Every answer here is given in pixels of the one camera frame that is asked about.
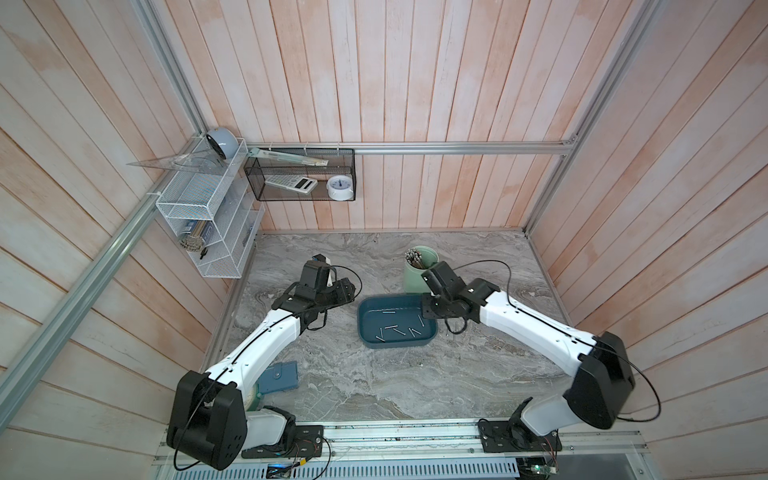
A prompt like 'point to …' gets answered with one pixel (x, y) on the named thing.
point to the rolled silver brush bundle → (194, 240)
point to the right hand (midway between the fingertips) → (424, 305)
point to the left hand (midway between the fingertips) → (346, 293)
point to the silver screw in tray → (393, 328)
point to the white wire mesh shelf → (219, 217)
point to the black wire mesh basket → (303, 174)
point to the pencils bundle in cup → (415, 258)
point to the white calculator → (295, 183)
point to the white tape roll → (340, 188)
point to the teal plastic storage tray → (396, 321)
